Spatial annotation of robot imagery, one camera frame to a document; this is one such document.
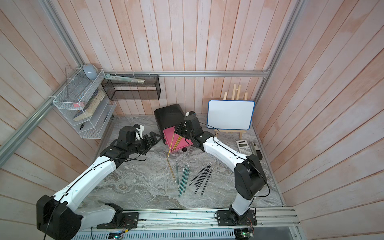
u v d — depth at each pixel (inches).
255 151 37.4
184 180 33.8
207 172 35.4
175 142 35.5
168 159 37.5
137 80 35.6
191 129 25.4
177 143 35.7
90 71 32.4
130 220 28.7
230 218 25.6
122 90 41.7
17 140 21.6
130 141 24.1
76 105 28.7
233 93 35.6
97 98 33.6
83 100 30.7
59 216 15.0
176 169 35.9
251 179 17.8
